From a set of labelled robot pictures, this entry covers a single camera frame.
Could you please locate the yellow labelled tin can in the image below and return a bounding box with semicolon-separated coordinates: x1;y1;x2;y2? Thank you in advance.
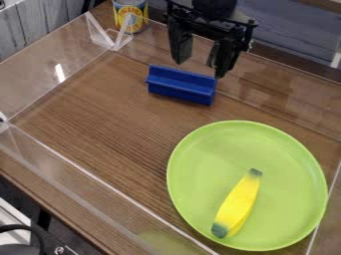
112;0;150;34

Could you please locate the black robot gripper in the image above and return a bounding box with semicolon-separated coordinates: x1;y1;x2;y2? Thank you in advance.
166;1;258;79

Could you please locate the clear acrylic corner bracket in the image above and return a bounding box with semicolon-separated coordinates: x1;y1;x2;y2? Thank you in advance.
86;12;134;52

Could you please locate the blue plastic block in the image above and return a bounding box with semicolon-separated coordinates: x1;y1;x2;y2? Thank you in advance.
146;65;217;106

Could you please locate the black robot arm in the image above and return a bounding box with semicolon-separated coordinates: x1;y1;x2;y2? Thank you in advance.
166;0;257;79

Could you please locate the yellow toy banana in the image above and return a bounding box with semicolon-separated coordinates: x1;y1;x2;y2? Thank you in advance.
210;168;262;238

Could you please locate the green plastic plate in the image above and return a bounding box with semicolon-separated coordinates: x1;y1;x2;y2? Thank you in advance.
167;121;328;251

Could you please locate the black cable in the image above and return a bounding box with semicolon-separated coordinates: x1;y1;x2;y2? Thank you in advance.
0;224;48;255

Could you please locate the clear acrylic enclosure wall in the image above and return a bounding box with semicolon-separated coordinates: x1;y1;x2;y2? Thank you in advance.
0;15;341;255

